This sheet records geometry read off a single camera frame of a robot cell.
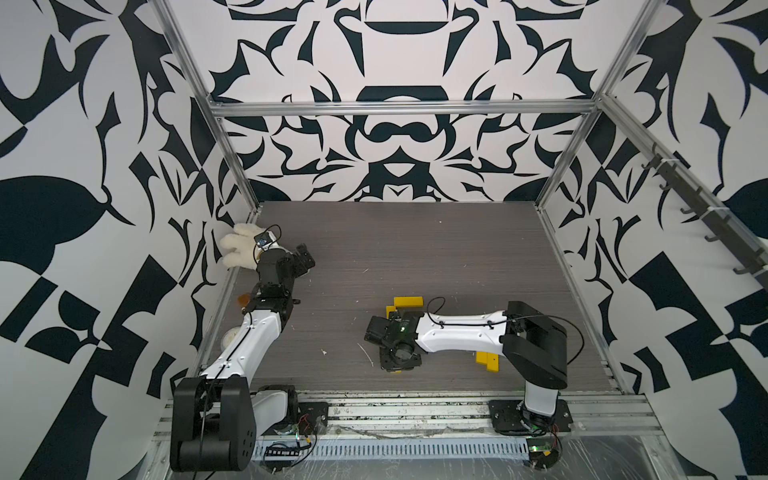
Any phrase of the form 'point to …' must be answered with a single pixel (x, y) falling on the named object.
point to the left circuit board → (282, 451)
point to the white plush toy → (238, 248)
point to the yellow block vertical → (389, 309)
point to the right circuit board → (543, 452)
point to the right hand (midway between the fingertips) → (386, 362)
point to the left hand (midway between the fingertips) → (287, 247)
